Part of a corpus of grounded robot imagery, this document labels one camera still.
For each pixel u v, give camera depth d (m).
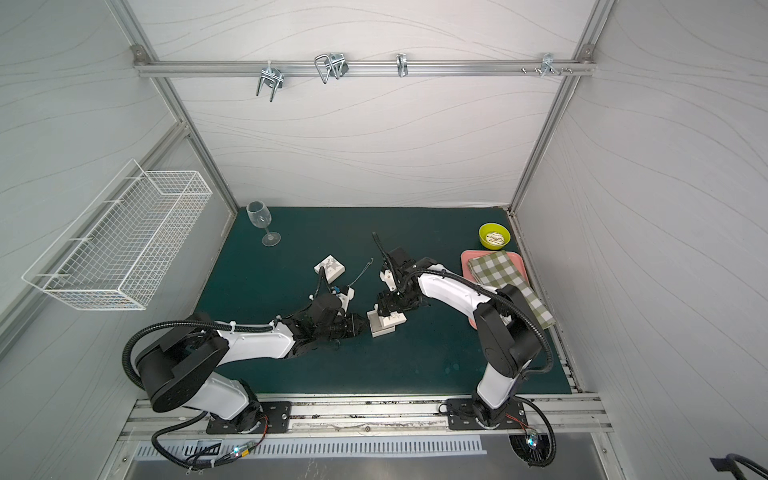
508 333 0.46
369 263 1.04
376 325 0.87
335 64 0.77
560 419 0.75
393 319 0.83
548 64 0.76
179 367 0.44
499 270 1.01
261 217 1.02
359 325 0.77
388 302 0.78
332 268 1.01
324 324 0.69
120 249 0.69
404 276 0.66
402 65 0.78
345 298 0.82
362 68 0.79
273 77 0.79
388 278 0.83
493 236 1.08
